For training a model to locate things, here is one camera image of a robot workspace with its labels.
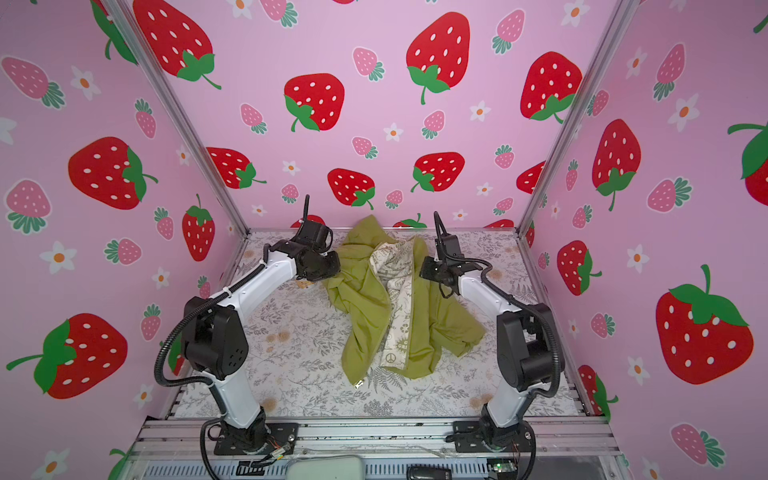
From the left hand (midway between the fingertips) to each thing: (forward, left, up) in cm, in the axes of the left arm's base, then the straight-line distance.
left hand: (339, 267), depth 92 cm
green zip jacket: (-11, -17, -9) cm, 23 cm away
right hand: (+2, -27, -1) cm, 27 cm away
